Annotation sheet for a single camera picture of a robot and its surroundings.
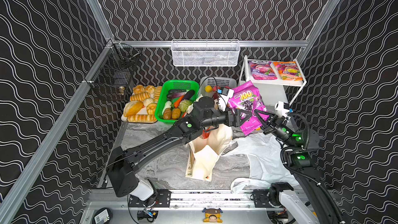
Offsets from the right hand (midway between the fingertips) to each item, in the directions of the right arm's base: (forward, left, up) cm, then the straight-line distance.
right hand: (253, 113), depth 60 cm
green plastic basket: (+49, +48, -29) cm, 75 cm away
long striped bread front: (+21, +60, -32) cm, 71 cm away
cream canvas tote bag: (-12, +19, -10) cm, 25 cm away
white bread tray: (+28, +62, -34) cm, 76 cm away
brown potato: (+22, +43, -29) cm, 56 cm away
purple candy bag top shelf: (+29, -11, -2) cm, 31 cm away
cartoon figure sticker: (-30, +16, -35) cm, 48 cm away
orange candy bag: (+30, -24, -3) cm, 39 cm away
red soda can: (+9, +19, -32) cm, 38 cm away
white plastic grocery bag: (-5, -15, -37) cm, 40 cm away
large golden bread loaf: (+27, +68, -30) cm, 79 cm away
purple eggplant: (+43, +31, -33) cm, 63 cm away
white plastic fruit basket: (+53, +12, -30) cm, 62 cm away
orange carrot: (+36, +38, -33) cm, 62 cm away
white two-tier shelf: (+26, -19, -6) cm, 33 cm away
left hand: (-1, +1, +1) cm, 2 cm away
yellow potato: (+23, +38, -30) cm, 54 cm away
